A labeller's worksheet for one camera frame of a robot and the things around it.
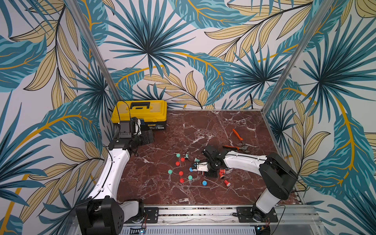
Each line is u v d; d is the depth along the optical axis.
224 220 0.73
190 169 0.88
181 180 0.86
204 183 0.84
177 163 0.91
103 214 0.39
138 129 0.66
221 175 0.86
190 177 0.86
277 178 0.46
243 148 0.98
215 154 0.71
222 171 0.87
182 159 0.93
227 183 0.83
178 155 0.95
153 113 0.94
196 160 0.91
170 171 0.88
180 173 0.88
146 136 0.71
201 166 0.78
